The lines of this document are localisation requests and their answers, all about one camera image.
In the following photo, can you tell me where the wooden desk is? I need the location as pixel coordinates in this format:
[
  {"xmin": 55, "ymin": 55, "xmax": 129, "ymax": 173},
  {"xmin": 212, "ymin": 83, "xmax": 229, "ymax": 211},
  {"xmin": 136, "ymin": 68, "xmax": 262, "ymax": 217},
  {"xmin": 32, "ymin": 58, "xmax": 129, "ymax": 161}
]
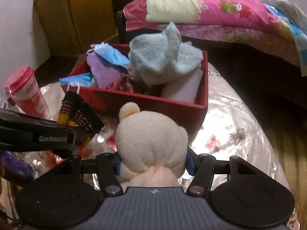
[{"xmin": 34, "ymin": 0, "xmax": 163, "ymax": 57}]

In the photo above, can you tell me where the pink lidded drink cup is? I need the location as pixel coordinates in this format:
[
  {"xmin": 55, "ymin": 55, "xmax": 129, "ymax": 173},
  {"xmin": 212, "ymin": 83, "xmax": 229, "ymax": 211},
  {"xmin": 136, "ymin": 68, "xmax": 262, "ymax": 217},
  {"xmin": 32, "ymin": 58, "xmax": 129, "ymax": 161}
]
[{"xmin": 3, "ymin": 65, "xmax": 50, "ymax": 120}]

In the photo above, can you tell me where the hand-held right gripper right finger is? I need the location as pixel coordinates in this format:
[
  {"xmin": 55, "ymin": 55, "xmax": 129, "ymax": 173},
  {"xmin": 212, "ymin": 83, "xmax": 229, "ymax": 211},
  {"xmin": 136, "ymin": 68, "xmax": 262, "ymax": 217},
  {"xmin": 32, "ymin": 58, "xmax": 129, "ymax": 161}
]
[{"xmin": 186, "ymin": 146, "xmax": 264, "ymax": 196}]

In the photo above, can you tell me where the blue purple packet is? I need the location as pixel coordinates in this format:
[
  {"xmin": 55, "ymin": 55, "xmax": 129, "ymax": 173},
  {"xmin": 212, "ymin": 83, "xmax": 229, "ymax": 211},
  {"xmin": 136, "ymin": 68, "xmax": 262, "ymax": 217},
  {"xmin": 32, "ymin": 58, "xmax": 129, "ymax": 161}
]
[{"xmin": 0, "ymin": 151, "xmax": 35, "ymax": 187}]

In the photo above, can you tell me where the dark wooden bed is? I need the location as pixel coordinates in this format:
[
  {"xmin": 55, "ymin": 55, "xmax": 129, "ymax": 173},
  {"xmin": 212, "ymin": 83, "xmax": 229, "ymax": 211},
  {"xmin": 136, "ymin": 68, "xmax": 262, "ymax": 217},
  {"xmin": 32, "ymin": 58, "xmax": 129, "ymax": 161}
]
[{"xmin": 116, "ymin": 10, "xmax": 307, "ymax": 111}]

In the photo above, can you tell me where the shiny floral tablecloth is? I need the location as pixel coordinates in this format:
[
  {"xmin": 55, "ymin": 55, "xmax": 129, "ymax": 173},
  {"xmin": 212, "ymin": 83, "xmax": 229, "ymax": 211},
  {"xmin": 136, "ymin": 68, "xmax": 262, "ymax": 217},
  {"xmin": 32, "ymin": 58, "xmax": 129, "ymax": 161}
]
[{"xmin": 0, "ymin": 62, "xmax": 300, "ymax": 230}]

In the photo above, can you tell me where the blue face mask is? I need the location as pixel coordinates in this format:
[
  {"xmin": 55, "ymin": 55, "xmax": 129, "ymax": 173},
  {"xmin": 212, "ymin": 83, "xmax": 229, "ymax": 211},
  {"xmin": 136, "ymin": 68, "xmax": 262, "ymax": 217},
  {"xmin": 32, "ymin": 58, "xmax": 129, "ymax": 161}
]
[{"xmin": 59, "ymin": 42, "xmax": 131, "ymax": 94}]

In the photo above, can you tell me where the cream teddy bear plush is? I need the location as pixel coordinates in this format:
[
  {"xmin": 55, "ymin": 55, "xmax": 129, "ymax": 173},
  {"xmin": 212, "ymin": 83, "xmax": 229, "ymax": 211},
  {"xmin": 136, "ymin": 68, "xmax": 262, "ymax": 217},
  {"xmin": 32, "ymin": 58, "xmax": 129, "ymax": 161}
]
[{"xmin": 115, "ymin": 102, "xmax": 189, "ymax": 188}]

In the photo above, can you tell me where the red cardboard box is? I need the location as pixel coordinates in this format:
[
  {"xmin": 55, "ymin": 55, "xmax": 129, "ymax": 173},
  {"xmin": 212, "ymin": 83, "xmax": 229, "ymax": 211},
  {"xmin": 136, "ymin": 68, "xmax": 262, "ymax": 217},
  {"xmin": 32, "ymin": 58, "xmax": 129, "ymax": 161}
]
[{"xmin": 60, "ymin": 44, "xmax": 209, "ymax": 135}]

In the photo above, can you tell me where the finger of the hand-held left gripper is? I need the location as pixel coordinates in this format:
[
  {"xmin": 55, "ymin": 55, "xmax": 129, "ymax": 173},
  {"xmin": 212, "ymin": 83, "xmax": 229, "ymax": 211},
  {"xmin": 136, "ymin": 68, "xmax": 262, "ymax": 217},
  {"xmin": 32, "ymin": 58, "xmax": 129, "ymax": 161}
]
[{"xmin": 51, "ymin": 148, "xmax": 81, "ymax": 159}]

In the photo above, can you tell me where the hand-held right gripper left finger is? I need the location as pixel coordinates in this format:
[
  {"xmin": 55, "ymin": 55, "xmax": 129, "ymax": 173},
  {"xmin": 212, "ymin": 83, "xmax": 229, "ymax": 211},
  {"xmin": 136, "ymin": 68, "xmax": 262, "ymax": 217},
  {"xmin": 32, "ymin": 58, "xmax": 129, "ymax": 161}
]
[{"xmin": 51, "ymin": 153, "xmax": 123, "ymax": 195}]

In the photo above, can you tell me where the pink cartoon quilt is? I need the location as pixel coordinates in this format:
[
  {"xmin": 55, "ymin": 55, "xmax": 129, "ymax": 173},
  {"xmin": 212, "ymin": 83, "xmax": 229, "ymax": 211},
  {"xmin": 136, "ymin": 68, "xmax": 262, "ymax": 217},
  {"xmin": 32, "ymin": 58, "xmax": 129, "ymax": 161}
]
[{"xmin": 123, "ymin": 0, "xmax": 280, "ymax": 27}]

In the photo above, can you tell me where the purple towel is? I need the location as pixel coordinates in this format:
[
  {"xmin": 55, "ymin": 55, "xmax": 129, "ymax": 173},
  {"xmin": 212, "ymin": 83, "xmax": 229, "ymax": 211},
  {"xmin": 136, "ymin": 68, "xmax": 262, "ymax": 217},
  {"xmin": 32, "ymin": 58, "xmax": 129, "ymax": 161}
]
[{"xmin": 86, "ymin": 53, "xmax": 129, "ymax": 90}]

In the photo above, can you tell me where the blue checked sheet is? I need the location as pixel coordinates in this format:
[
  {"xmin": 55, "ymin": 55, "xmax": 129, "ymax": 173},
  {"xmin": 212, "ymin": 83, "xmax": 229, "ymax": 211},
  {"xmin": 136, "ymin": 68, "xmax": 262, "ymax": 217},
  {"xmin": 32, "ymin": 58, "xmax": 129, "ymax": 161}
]
[{"xmin": 261, "ymin": 0, "xmax": 307, "ymax": 73}]

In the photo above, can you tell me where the pink floral bedsheet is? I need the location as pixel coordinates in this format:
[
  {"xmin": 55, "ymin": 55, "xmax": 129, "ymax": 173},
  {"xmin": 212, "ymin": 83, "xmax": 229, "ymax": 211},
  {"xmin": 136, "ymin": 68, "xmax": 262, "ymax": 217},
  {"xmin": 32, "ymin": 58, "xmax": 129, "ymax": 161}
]
[{"xmin": 126, "ymin": 20, "xmax": 301, "ymax": 66}]

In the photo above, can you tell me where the striped colourful sock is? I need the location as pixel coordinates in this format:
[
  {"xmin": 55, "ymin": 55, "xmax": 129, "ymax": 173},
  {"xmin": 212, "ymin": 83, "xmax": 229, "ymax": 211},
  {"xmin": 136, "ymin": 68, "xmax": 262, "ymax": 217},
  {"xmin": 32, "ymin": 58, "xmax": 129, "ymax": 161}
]
[{"xmin": 57, "ymin": 91, "xmax": 105, "ymax": 147}]

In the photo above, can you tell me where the light blue towel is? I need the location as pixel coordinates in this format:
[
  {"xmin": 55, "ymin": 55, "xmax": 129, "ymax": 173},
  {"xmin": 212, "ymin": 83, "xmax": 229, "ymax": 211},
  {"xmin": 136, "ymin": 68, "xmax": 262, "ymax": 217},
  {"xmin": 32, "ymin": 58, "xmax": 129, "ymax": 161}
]
[{"xmin": 129, "ymin": 21, "xmax": 203, "ymax": 88}]

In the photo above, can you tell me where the white sponge block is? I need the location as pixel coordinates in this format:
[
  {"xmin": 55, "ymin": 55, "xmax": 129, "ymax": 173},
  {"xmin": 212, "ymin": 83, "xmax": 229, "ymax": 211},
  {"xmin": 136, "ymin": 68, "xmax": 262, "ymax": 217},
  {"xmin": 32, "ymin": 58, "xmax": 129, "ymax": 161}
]
[{"xmin": 160, "ymin": 69, "xmax": 204, "ymax": 103}]

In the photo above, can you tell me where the dusty pink sock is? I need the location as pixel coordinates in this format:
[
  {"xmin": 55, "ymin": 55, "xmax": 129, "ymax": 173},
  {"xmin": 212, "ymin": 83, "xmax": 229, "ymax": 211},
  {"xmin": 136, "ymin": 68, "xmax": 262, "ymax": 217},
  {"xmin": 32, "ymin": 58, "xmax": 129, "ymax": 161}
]
[{"xmin": 110, "ymin": 74, "xmax": 144, "ymax": 94}]

